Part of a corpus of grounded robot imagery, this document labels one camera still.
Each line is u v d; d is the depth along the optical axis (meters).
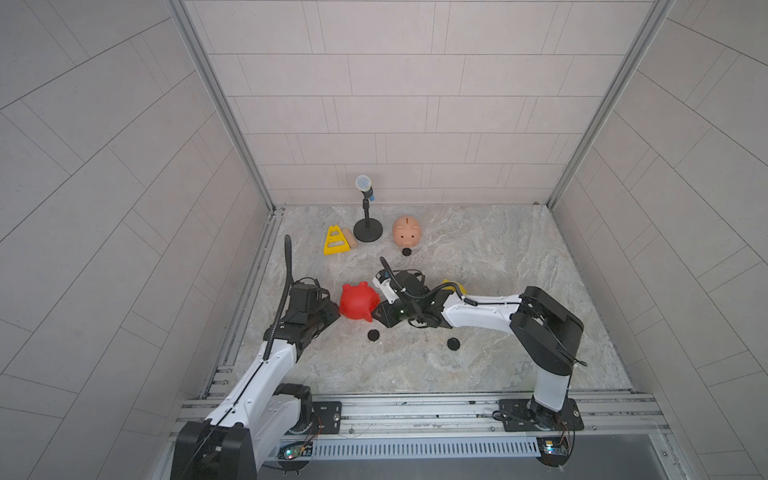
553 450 0.68
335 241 1.06
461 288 0.89
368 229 1.08
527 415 0.71
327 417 0.71
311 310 0.66
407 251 1.02
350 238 1.05
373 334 0.85
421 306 0.66
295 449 0.63
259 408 0.45
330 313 0.74
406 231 0.99
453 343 0.83
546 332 0.45
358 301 0.84
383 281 0.76
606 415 0.73
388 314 0.74
